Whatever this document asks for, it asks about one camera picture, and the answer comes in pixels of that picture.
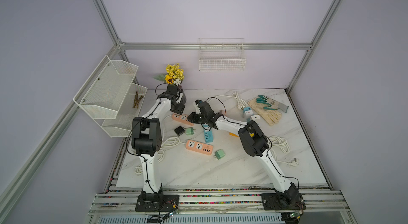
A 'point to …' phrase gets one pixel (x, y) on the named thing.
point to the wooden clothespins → (136, 100)
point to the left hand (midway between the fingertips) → (175, 109)
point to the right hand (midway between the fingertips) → (188, 119)
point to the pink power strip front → (199, 146)
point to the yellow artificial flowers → (174, 75)
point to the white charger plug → (255, 117)
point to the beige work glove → (272, 115)
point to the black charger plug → (179, 130)
